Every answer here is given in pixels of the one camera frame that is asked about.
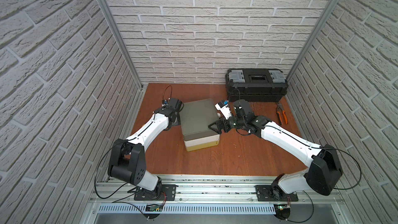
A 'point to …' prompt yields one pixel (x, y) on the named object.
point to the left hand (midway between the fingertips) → (171, 118)
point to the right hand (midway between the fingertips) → (215, 123)
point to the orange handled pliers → (279, 108)
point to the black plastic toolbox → (256, 85)
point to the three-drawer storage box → (195, 116)
